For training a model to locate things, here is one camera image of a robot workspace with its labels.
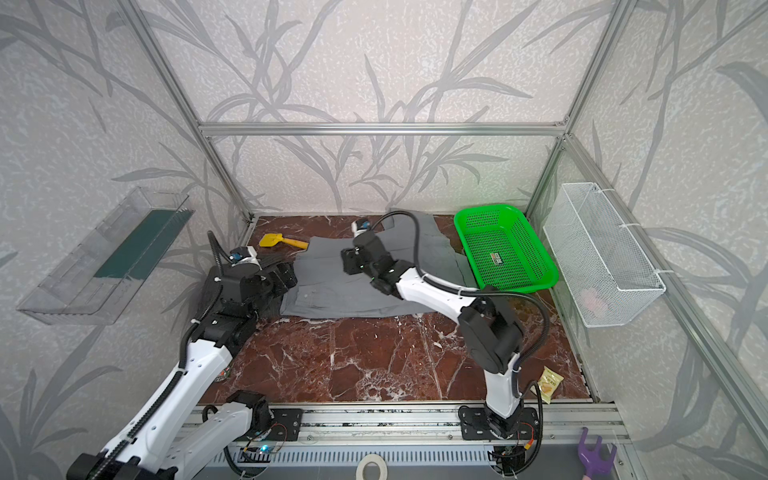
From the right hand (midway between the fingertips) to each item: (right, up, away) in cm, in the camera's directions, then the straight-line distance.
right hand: (350, 243), depth 87 cm
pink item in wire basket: (+62, -15, -14) cm, 66 cm away
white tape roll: (+8, -51, -18) cm, 54 cm away
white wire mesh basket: (+58, -7, -26) cm, 63 cm away
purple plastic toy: (+59, -50, -19) cm, 80 cm away
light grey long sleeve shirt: (-15, -14, +17) cm, 27 cm away
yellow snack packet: (+55, -38, -7) cm, 67 cm away
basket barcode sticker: (+50, -6, +20) cm, 54 cm away
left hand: (-16, -4, -8) cm, 18 cm away
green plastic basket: (+52, -3, +22) cm, 57 cm away
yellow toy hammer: (-35, +1, +25) cm, 43 cm away
